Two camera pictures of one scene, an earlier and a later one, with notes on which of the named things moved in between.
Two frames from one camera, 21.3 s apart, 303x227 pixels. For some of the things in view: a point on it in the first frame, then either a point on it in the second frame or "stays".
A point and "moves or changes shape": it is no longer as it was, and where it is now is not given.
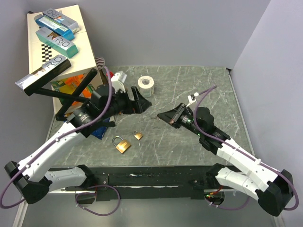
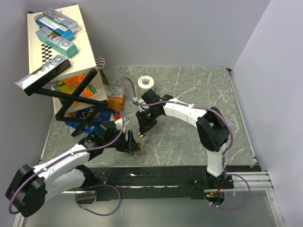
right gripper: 167,116 to 144,125
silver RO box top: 55,15 stays
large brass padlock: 123,146 moves or changes shape
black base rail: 125,183 stays
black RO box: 49,70 stays
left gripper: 137,107 to 126,146
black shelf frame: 70,98 stays
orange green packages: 69,85 stays
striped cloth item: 100,61 stays
